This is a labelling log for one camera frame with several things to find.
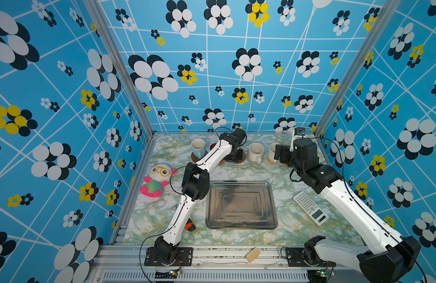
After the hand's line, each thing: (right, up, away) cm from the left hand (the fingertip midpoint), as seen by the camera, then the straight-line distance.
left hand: (239, 159), depth 99 cm
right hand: (+19, +7, -24) cm, 32 cm away
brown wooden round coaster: (+2, -1, +6) cm, 7 cm away
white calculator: (+35, -24, -13) cm, 44 cm away
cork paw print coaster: (-10, -3, +6) cm, 12 cm away
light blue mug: (-23, +7, +2) cm, 24 cm away
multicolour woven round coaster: (+17, -2, +6) cm, 18 cm away
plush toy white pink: (-43, -8, -6) cm, 44 cm away
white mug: (+10, +4, +3) cm, 11 cm away
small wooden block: (+4, -39, -25) cm, 47 cm away
